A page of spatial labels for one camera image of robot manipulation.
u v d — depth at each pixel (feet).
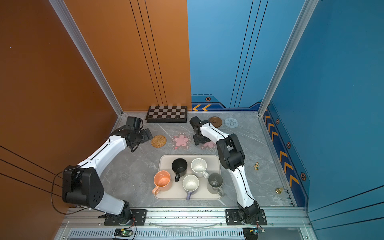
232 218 2.38
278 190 2.64
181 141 3.37
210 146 3.26
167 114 3.79
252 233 2.29
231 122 3.70
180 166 2.85
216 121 3.77
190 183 2.74
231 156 1.95
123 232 2.32
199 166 2.93
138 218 2.41
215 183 2.66
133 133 2.13
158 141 3.36
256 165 2.98
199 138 3.08
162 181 2.74
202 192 2.66
